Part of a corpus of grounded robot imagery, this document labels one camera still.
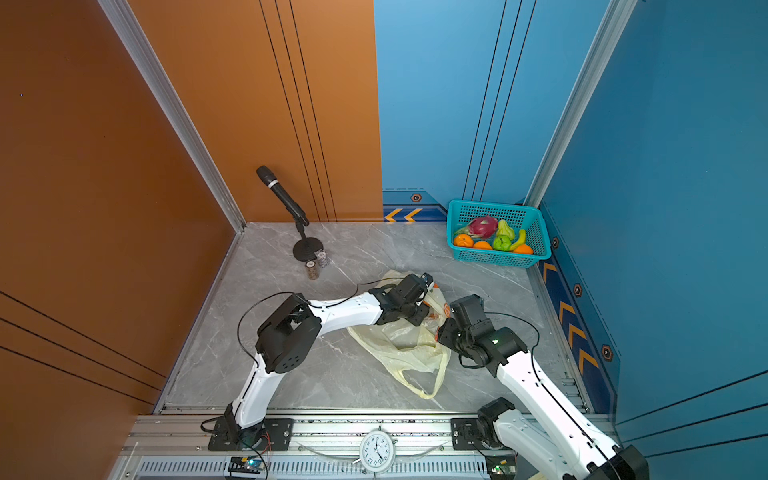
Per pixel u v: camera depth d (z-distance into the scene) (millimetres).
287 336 547
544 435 414
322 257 1050
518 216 1155
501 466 706
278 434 731
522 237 1122
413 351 754
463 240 1087
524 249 1056
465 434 725
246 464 707
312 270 999
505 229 1111
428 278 847
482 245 1056
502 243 1052
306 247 1113
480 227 1118
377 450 683
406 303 750
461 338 658
